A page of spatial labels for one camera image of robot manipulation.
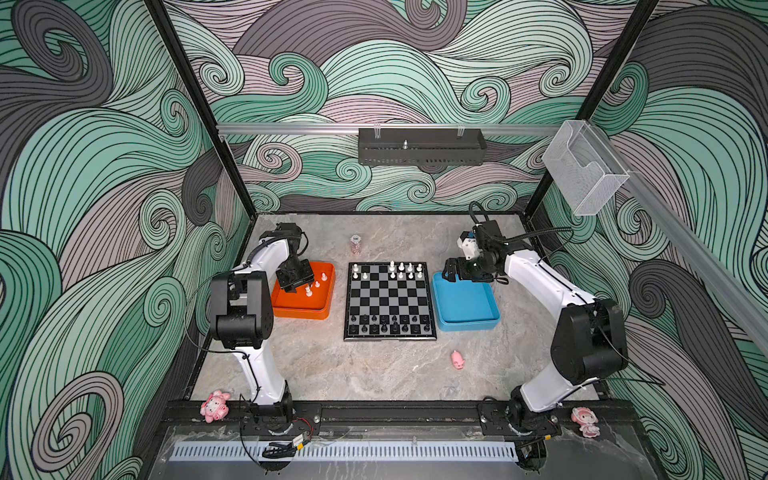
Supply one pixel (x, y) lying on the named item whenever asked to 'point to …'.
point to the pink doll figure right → (587, 420)
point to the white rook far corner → (355, 269)
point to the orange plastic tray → (312, 301)
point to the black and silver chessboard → (389, 302)
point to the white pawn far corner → (355, 276)
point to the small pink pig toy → (457, 360)
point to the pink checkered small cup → (356, 245)
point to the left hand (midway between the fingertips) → (305, 282)
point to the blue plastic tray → (465, 304)
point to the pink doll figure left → (215, 406)
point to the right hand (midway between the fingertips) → (458, 273)
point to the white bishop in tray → (324, 277)
